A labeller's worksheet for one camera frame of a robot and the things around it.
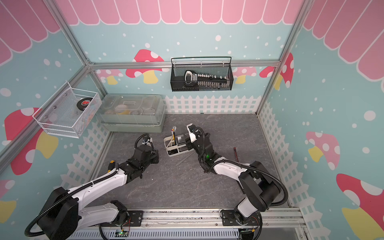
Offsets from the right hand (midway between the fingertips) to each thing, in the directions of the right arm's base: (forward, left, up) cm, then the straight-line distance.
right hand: (187, 131), depth 83 cm
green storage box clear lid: (+20, +38, -5) cm, 43 cm away
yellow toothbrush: (+1, +9, -8) cm, 12 cm away
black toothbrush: (+1, +8, -7) cm, 11 cm away
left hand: (-8, +19, -11) cm, 23 cm away
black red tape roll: (+9, +55, +14) cm, 57 cm away
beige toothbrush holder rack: (-2, +5, -14) cm, 15 cm away
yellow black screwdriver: (-11, +48, -19) cm, 53 cm away
